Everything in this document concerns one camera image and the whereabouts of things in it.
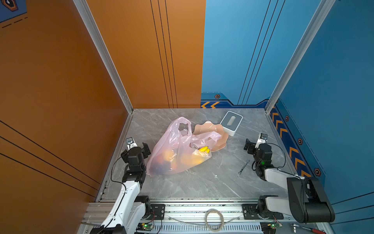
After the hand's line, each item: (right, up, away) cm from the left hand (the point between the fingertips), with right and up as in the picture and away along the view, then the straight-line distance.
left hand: (136, 144), depth 83 cm
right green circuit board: (+70, -39, -12) cm, 81 cm away
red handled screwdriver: (+89, -38, -15) cm, 98 cm away
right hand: (+72, +1, +7) cm, 72 cm away
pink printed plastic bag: (+23, -2, -2) cm, 23 cm away
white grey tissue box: (+61, +13, +25) cm, 68 cm away
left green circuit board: (+9, -39, -12) cm, 41 cm away
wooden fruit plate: (+44, +10, +22) cm, 51 cm away
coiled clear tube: (+39, -36, -13) cm, 54 cm away
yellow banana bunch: (+40, -3, +2) cm, 40 cm away
